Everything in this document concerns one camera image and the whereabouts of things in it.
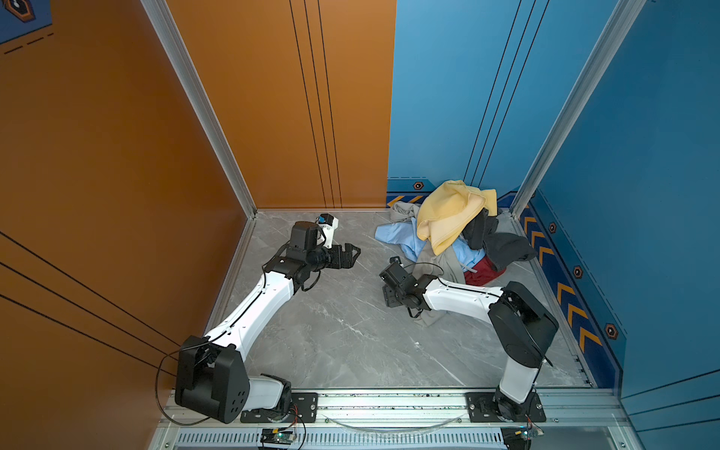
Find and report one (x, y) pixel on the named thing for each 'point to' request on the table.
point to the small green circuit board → (275, 436)
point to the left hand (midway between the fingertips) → (349, 247)
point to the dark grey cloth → (501, 247)
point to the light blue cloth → (405, 232)
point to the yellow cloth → (447, 208)
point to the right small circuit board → (518, 437)
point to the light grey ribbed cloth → (443, 265)
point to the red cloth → (483, 274)
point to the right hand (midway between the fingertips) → (392, 293)
